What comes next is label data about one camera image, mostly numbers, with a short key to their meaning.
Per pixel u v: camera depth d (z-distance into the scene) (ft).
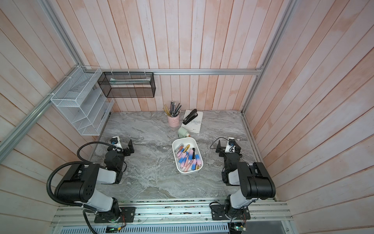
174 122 3.41
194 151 3.13
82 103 2.44
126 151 2.68
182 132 3.27
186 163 2.96
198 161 2.93
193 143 3.16
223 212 2.40
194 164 2.96
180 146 3.19
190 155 3.04
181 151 3.12
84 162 2.23
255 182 1.48
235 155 2.60
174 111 3.52
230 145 2.46
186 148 3.21
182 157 2.99
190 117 3.65
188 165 2.96
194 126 3.63
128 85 3.41
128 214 2.40
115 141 2.52
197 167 2.93
